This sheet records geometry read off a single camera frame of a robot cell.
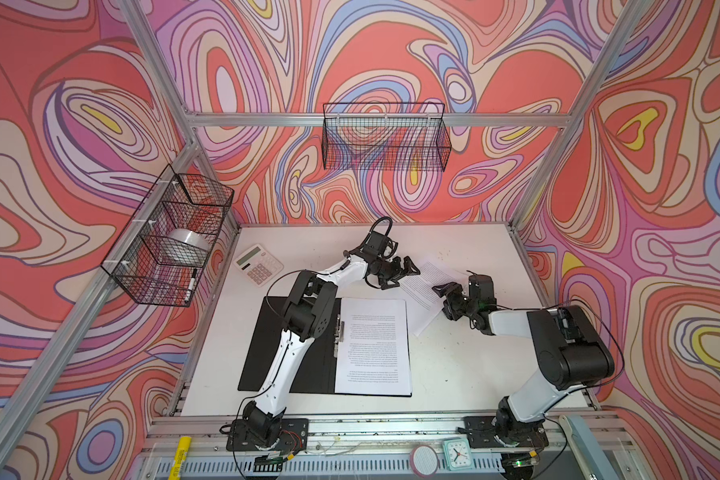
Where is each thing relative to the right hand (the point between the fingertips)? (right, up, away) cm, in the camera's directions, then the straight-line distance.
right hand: (435, 297), depth 96 cm
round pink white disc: (-10, -32, -30) cm, 45 cm away
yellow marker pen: (-67, -32, -24) cm, 79 cm away
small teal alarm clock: (-1, -33, -27) cm, 43 cm away
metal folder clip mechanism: (-31, -11, -7) cm, 33 cm away
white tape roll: (-67, +18, -23) cm, 73 cm away
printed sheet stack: (-4, -2, +1) cm, 4 cm away
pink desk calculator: (-61, +10, +8) cm, 62 cm away
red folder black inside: (-38, -21, -11) cm, 44 cm away
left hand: (-7, +7, +2) cm, 10 cm away
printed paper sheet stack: (-21, -16, -10) cm, 28 cm away
